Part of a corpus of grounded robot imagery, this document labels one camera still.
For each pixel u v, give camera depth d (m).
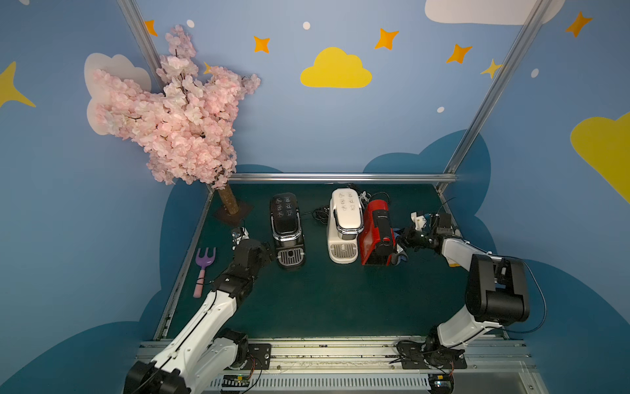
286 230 0.78
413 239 0.84
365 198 1.12
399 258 0.88
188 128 0.67
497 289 0.47
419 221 0.89
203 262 0.93
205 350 0.48
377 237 0.81
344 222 0.80
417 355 0.74
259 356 0.75
